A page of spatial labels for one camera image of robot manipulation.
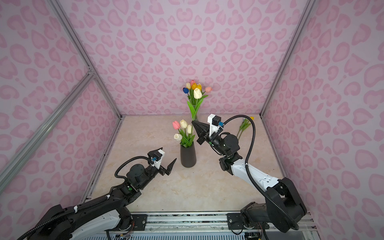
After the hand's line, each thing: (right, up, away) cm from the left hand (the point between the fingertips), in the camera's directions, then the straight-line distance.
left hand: (168, 151), depth 76 cm
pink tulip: (+12, +40, +17) cm, 45 cm away
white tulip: (+8, +5, 0) cm, 10 cm away
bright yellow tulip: (+13, +37, +15) cm, 42 cm away
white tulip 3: (+6, +8, -9) cm, 13 cm away
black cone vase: (+9, -5, +12) cm, 16 cm away
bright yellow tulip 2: (+16, +37, +15) cm, 43 cm away
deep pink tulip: (+4, +13, -1) cm, 14 cm away
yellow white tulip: (+9, +39, +19) cm, 44 cm away
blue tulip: (+8, +36, +19) cm, 41 cm away
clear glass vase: (+13, +25, +27) cm, 39 cm away
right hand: (+13, +15, -10) cm, 22 cm away
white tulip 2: (+11, +7, 0) cm, 14 cm away
